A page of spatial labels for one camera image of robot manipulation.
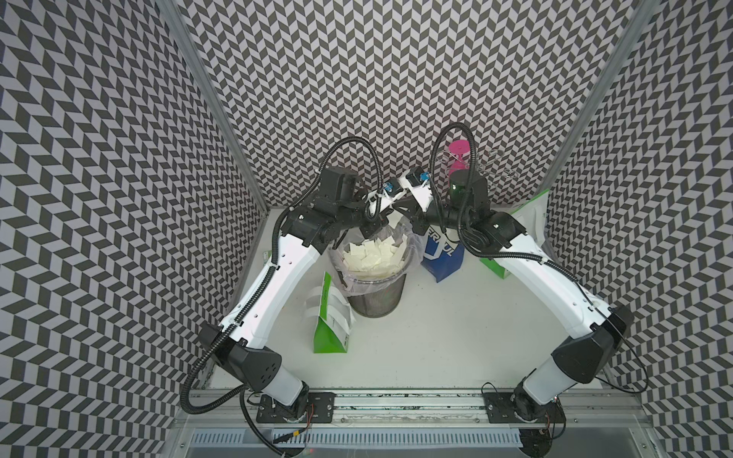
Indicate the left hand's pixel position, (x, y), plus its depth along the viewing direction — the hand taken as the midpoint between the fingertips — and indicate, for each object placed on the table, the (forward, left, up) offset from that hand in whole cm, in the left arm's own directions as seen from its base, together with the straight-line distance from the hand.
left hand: (388, 211), depth 69 cm
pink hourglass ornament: (+33, -24, -4) cm, 41 cm away
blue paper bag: (+2, -17, -22) cm, 28 cm away
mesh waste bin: (-11, +2, -29) cm, 31 cm away
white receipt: (-19, +12, -16) cm, 28 cm away
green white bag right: (+11, -46, -16) cm, 50 cm away
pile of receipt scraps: (-1, +4, -19) cm, 19 cm away
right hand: (0, -2, +1) cm, 2 cm away
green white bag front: (-21, +17, -28) cm, 39 cm away
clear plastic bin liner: (-14, +8, -11) cm, 20 cm away
